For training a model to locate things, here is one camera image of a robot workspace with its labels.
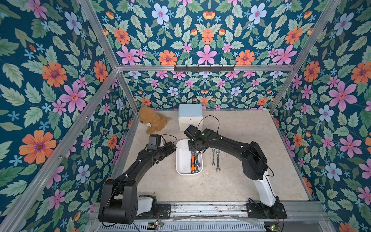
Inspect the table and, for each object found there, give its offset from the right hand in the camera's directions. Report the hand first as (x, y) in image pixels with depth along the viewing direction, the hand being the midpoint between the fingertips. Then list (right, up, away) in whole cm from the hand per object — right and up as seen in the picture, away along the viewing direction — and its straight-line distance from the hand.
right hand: (192, 146), depth 90 cm
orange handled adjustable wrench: (0, -13, -2) cm, 13 cm away
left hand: (-11, 0, -2) cm, 12 cm away
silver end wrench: (+16, -13, -2) cm, 21 cm away
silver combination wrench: (+3, -11, -1) cm, 11 cm away
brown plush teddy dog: (-26, +17, +6) cm, 32 cm away
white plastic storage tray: (-6, -9, +3) cm, 11 cm away
